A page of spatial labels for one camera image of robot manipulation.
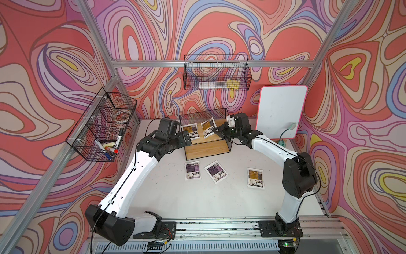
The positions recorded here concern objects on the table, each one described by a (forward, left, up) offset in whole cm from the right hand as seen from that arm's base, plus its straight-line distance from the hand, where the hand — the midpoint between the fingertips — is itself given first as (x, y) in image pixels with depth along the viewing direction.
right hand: (212, 133), depth 87 cm
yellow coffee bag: (+4, +11, -2) cm, 12 cm away
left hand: (-9, +15, +7) cm, 19 cm away
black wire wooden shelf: (+5, 0, -17) cm, 18 cm away
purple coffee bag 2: (-15, -2, -19) cm, 24 cm away
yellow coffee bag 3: (-19, -24, -19) cm, 35 cm away
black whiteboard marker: (-12, +42, +13) cm, 46 cm away
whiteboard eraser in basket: (-12, +49, +8) cm, 51 cm away
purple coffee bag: (-13, +13, -19) cm, 26 cm away
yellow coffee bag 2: (+5, +3, 0) cm, 5 cm away
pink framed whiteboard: (+15, -40, +4) cm, 43 cm away
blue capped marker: (-17, +48, +7) cm, 52 cm away
